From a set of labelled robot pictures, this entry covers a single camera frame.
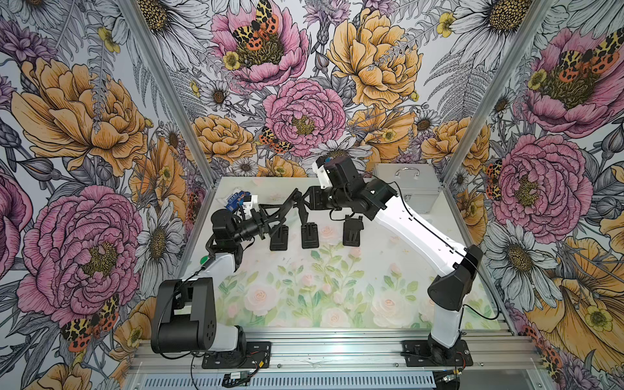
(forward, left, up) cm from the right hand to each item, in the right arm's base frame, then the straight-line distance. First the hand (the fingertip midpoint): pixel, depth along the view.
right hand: (307, 204), depth 74 cm
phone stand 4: (+4, -15, -19) cm, 25 cm away
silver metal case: (+23, -43, -15) cm, 51 cm away
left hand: (0, +7, -6) cm, 10 cm away
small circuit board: (-40, +23, -31) cm, 55 cm away
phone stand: (+6, +13, -28) cm, 31 cm away
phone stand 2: (+7, +1, -28) cm, 28 cm away
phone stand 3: (+7, +4, -5) cm, 9 cm away
